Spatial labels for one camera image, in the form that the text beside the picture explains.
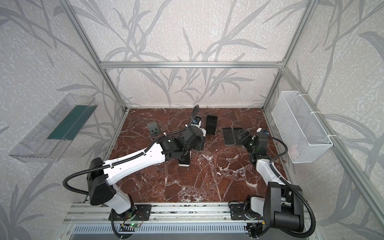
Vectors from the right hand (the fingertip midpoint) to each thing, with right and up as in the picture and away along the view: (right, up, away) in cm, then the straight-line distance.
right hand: (242, 130), depth 89 cm
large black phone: (-6, -5, +13) cm, 16 cm away
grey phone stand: (-58, 0, +13) cm, 59 cm away
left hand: (-24, -1, -12) cm, 27 cm away
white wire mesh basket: (+18, 0, -27) cm, 32 cm away
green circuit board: (-56, -44, -18) cm, 74 cm away
